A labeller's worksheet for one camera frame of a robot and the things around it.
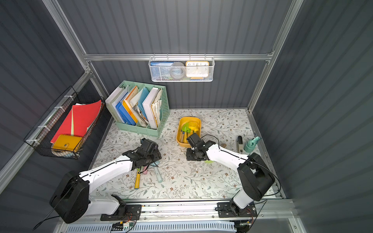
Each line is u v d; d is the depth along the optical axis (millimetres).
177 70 909
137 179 829
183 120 1081
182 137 1014
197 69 889
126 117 982
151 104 890
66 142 644
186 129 1051
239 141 956
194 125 1051
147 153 680
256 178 451
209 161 618
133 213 736
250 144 893
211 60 889
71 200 417
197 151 656
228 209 738
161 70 834
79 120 751
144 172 723
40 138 607
